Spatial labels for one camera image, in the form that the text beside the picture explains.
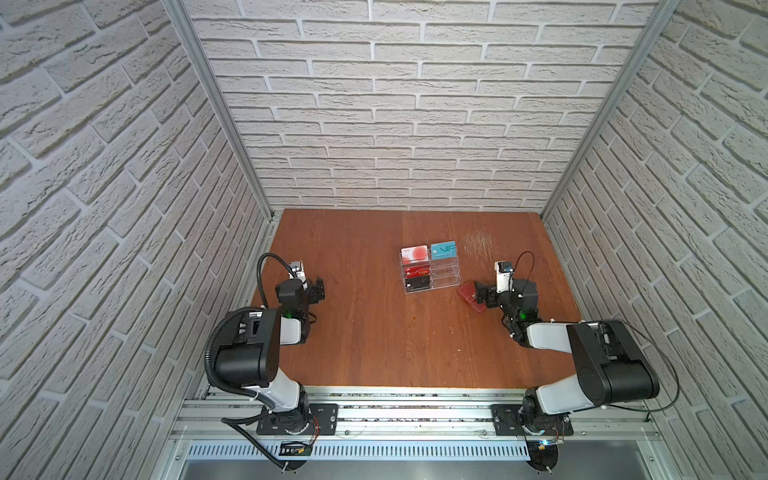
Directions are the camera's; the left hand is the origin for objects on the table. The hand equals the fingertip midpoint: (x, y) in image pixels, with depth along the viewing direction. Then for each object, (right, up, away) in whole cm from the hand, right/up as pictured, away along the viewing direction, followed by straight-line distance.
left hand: (301, 275), depth 94 cm
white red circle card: (+37, +7, +3) cm, 38 cm away
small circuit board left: (+5, -41, -21) cm, 46 cm away
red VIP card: (+37, +1, +4) cm, 37 cm away
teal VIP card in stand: (+47, +8, +4) cm, 47 cm away
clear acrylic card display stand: (+42, +3, +4) cm, 42 cm away
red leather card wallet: (+54, -6, +1) cm, 55 cm away
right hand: (+61, 0, 0) cm, 61 cm away
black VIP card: (+38, -3, +4) cm, 38 cm away
